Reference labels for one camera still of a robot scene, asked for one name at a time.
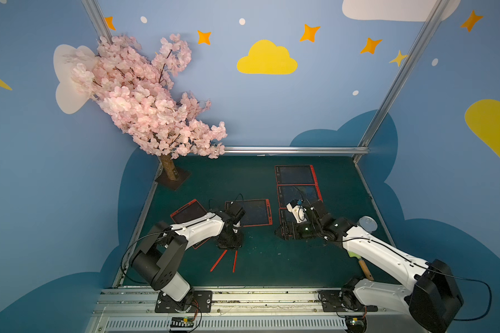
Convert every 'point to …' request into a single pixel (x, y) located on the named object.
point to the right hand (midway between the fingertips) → (285, 229)
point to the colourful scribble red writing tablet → (289, 192)
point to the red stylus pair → (315, 177)
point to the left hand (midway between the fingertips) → (239, 245)
